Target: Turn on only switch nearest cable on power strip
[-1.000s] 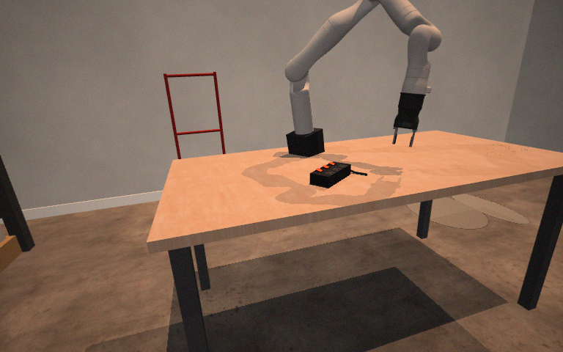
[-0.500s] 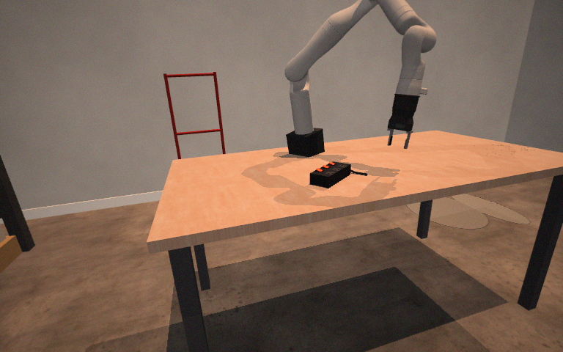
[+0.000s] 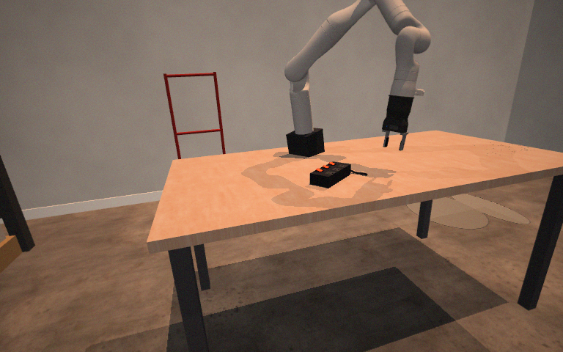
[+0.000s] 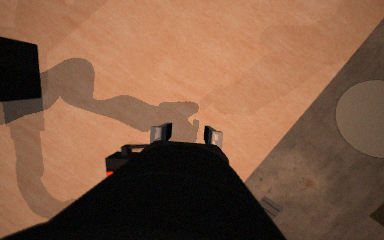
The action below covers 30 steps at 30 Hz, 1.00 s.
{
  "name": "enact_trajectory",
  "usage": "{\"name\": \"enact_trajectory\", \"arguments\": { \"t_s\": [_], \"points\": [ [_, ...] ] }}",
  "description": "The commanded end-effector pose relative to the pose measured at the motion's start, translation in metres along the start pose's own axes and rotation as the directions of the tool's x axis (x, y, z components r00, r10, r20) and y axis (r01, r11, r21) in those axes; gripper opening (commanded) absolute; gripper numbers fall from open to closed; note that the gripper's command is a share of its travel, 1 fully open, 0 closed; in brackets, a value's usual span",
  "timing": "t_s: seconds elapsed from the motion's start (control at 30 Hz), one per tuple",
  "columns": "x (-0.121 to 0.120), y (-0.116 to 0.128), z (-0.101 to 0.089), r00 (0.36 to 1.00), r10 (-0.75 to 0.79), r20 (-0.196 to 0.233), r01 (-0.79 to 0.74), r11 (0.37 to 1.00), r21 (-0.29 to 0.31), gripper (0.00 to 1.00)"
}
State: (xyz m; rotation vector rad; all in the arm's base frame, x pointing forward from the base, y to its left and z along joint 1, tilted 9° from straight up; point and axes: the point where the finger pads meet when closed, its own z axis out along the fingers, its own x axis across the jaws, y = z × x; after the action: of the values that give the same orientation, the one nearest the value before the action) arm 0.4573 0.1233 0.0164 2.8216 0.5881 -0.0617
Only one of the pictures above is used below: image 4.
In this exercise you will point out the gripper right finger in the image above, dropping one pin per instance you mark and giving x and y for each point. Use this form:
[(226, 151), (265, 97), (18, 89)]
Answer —
[(211, 136)]

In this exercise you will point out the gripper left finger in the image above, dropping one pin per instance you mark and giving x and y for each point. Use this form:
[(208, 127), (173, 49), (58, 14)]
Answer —
[(162, 132)]

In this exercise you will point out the black power strip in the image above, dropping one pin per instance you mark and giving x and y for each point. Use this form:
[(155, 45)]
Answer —
[(117, 159)]

